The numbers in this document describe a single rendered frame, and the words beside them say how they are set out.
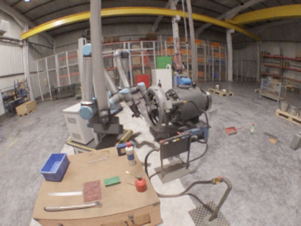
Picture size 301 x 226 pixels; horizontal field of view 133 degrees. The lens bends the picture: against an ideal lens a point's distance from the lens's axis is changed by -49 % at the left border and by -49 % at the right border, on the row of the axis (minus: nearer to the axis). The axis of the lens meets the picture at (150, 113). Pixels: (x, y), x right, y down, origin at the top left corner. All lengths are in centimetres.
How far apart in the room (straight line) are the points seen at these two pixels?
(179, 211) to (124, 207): 66
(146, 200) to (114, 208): 23
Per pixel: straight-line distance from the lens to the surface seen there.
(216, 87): 672
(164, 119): 180
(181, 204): 146
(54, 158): 152
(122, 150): 127
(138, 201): 94
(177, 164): 185
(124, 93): 123
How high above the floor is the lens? 127
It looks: 20 degrees down
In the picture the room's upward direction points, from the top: 4 degrees counter-clockwise
